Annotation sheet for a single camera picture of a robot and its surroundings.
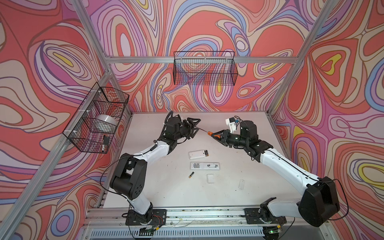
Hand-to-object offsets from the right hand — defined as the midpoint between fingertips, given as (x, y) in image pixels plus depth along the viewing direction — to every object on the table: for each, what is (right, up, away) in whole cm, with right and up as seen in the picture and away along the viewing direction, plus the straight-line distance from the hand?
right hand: (213, 139), depth 77 cm
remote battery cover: (0, -24, +10) cm, 26 cm away
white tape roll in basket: (-53, +8, -6) cm, 54 cm away
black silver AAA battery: (-12, -23, +11) cm, 28 cm away
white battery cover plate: (-9, -12, +20) cm, 25 cm away
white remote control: (-3, -17, +13) cm, 22 cm away
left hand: (-6, +9, +5) cm, 12 cm away
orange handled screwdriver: (-1, +3, 0) cm, 3 cm away
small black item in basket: (-53, 0, -4) cm, 53 cm away
